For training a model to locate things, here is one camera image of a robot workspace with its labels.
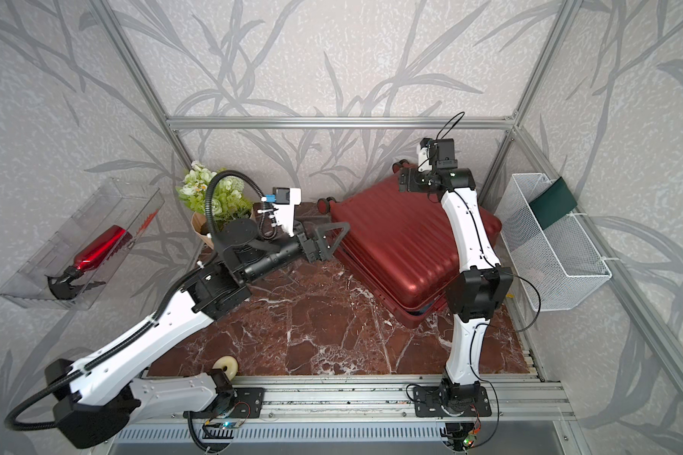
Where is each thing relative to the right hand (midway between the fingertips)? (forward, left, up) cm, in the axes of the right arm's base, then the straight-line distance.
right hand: (410, 176), depth 86 cm
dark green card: (-14, -37, +2) cm, 39 cm away
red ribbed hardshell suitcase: (-20, +4, -8) cm, 22 cm away
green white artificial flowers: (-6, +56, -3) cm, 56 cm away
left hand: (-31, +19, +12) cm, 38 cm away
